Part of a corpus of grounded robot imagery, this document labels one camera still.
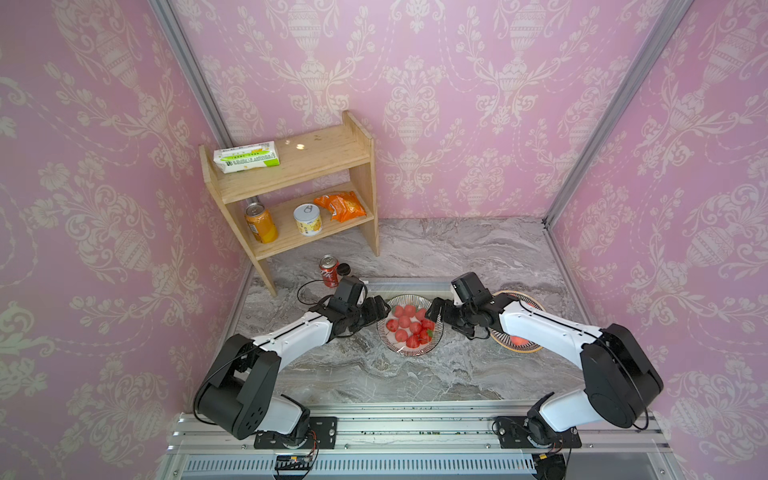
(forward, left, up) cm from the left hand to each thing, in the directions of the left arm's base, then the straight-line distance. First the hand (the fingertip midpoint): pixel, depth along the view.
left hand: (384, 314), depth 88 cm
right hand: (-2, -16, 0) cm, 16 cm away
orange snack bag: (+25, +13, +20) cm, 34 cm away
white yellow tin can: (+19, +22, +20) cm, 35 cm away
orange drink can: (+14, +33, +24) cm, 43 cm away
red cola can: (+14, +18, +4) cm, 23 cm away
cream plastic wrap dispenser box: (+10, -8, 0) cm, 13 cm away
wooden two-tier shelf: (+48, +24, +9) cm, 54 cm away
